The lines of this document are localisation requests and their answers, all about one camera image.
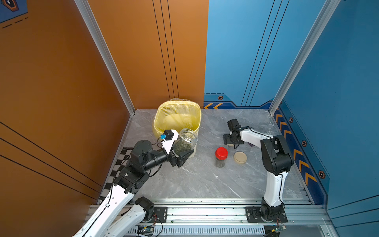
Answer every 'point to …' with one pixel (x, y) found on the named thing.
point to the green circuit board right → (283, 227)
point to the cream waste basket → (176, 114)
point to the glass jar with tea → (270, 129)
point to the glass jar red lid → (221, 154)
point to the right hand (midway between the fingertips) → (231, 140)
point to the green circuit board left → (146, 230)
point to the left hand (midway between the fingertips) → (187, 142)
